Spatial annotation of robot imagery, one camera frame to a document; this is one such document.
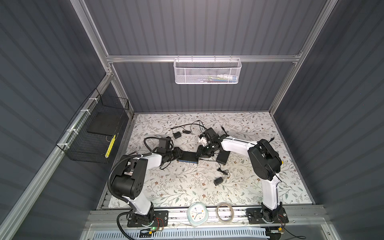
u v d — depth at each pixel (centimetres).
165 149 76
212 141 81
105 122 75
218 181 83
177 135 105
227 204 77
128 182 47
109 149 68
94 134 74
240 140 63
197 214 72
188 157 92
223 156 94
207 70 124
